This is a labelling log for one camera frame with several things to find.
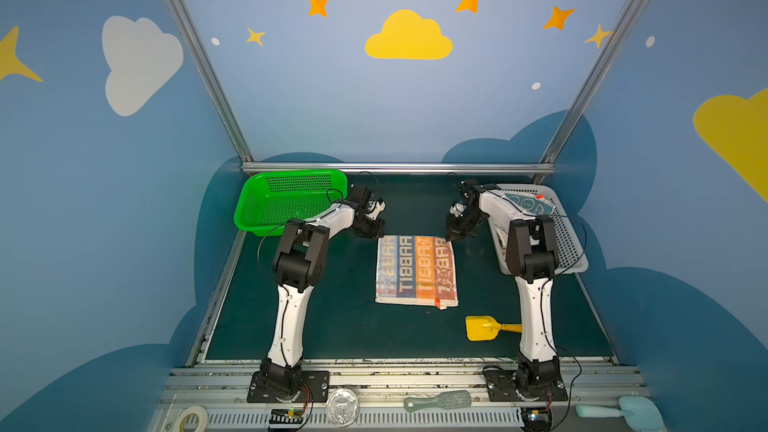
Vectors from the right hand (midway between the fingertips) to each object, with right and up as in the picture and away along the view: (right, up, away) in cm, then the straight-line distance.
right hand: (449, 235), depth 103 cm
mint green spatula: (+39, -40, -32) cm, 65 cm away
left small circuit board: (-47, -42, -30) cm, 70 cm away
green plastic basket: (-68, +12, +11) cm, 70 cm away
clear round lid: (-32, -36, -36) cm, 60 cm away
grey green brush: (-9, -37, -31) cm, 50 cm away
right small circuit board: (+16, -43, -30) cm, 55 cm away
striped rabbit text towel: (-13, -11, -8) cm, 18 cm away
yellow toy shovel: (+7, -25, -20) cm, 32 cm away
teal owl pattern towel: (+31, +11, +5) cm, 33 cm away
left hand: (-24, +1, +2) cm, 24 cm away
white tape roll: (-65, -40, -34) cm, 84 cm away
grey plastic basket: (+36, -5, -10) cm, 38 cm away
